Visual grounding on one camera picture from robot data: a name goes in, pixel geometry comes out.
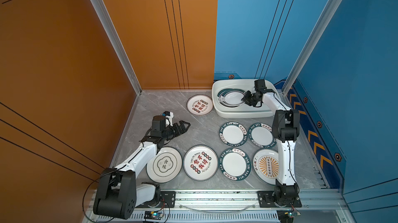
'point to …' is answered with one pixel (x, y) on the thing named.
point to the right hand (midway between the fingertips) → (241, 99)
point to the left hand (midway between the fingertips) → (185, 125)
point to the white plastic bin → (243, 111)
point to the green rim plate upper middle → (233, 134)
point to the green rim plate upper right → (261, 135)
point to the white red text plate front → (200, 163)
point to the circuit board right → (285, 215)
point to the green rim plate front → (235, 164)
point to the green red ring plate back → (230, 97)
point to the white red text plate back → (199, 105)
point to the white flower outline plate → (164, 164)
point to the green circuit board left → (153, 214)
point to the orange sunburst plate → (266, 166)
